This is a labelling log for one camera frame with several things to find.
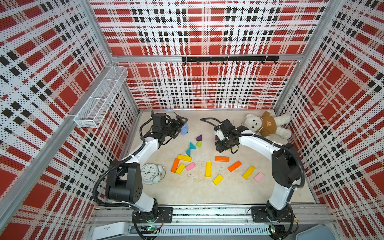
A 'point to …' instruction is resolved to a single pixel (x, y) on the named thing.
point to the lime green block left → (199, 144)
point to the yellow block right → (248, 172)
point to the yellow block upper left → (186, 158)
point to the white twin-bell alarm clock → (152, 174)
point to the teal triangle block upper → (191, 146)
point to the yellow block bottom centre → (217, 179)
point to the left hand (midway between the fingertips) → (187, 123)
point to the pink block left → (190, 166)
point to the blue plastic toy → (184, 129)
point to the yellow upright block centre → (208, 169)
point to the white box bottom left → (109, 230)
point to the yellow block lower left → (180, 169)
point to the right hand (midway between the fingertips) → (223, 146)
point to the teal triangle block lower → (188, 151)
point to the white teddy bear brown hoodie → (268, 125)
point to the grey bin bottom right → (318, 232)
